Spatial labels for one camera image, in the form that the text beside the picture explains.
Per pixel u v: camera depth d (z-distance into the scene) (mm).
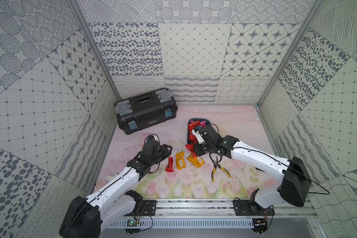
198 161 880
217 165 881
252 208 660
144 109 933
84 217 386
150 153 622
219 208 762
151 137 796
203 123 1035
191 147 801
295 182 411
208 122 1041
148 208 740
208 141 611
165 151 730
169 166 858
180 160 858
